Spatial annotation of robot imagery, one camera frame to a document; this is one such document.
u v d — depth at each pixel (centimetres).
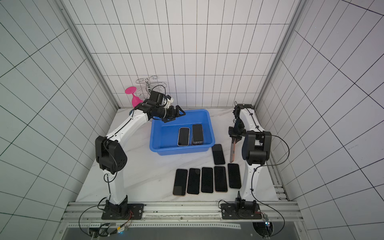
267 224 69
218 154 92
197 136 101
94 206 68
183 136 96
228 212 73
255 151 55
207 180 81
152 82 95
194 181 82
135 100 97
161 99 74
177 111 78
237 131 80
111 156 51
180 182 82
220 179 83
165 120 84
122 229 67
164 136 100
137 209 73
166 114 76
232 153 83
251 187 61
